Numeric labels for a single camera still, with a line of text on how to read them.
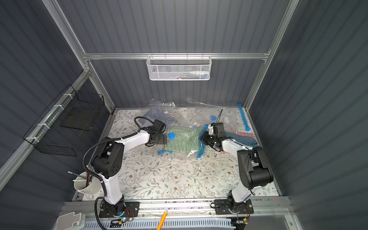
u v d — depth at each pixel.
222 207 0.74
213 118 1.12
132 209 0.73
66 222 0.63
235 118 1.12
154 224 0.77
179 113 1.17
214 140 0.73
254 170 0.46
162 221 0.70
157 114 1.15
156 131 0.80
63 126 0.73
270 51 0.87
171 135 0.99
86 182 0.76
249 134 1.02
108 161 0.51
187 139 0.99
